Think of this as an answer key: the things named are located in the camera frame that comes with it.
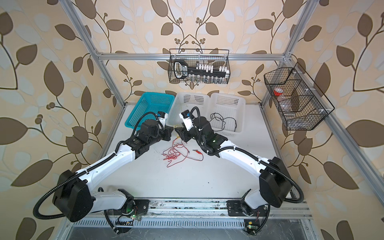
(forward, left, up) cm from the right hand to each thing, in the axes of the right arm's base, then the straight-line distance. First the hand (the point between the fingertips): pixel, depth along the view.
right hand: (179, 126), depth 76 cm
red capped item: (+16, -54, +8) cm, 57 cm away
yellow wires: (-5, +1, -1) cm, 5 cm away
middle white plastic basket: (+42, -2, -21) cm, 47 cm away
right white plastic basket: (+31, -33, -25) cm, 52 cm away
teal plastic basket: (+41, +29, -23) cm, 55 cm away
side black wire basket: (+5, -61, +9) cm, 62 cm away
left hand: (+3, +3, -3) cm, 6 cm away
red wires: (-3, +4, -24) cm, 25 cm away
